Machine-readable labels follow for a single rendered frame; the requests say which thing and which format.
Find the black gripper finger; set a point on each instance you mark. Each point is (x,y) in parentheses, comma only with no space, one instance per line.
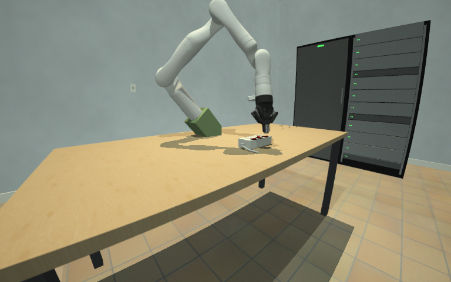
(260,119)
(270,118)

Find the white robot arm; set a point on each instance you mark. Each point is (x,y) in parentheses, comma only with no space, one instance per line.
(221,16)

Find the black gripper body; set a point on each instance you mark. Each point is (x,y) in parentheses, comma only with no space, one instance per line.
(264,101)

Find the white power strip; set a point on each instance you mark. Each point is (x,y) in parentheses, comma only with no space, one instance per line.
(253,142)

